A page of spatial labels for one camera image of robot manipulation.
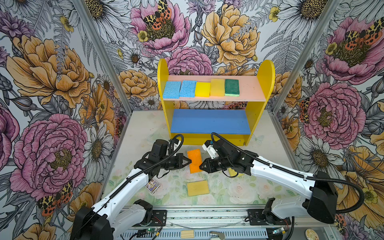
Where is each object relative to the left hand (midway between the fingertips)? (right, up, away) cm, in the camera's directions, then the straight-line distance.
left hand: (190, 166), depth 76 cm
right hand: (+6, -2, -3) cm, 7 cm away
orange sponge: (+3, +4, 0) cm, 5 cm away
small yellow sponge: (+18, +1, -14) cm, 23 cm away
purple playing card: (-21, -13, +7) cm, 26 cm away
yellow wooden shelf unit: (+24, +19, +16) cm, 34 cm away
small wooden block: (-1, -30, -6) cm, 30 cm away
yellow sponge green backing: (+4, -13, +6) cm, 15 cm away
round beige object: (+56, -30, -6) cm, 64 cm away
